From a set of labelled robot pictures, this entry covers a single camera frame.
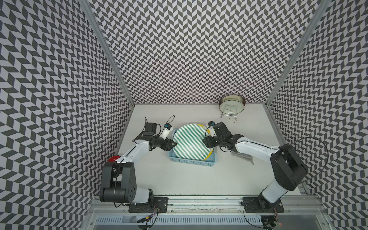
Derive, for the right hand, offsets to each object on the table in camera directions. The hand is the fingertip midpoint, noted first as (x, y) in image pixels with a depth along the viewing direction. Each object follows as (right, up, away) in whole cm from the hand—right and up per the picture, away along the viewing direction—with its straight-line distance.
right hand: (207, 141), depth 90 cm
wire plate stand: (+19, +22, +14) cm, 32 cm away
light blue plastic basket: (+2, -11, -3) cm, 12 cm away
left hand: (-23, 0, -1) cm, 23 cm away
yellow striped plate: (+1, +8, -7) cm, 11 cm away
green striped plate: (-11, 0, +2) cm, 11 cm away
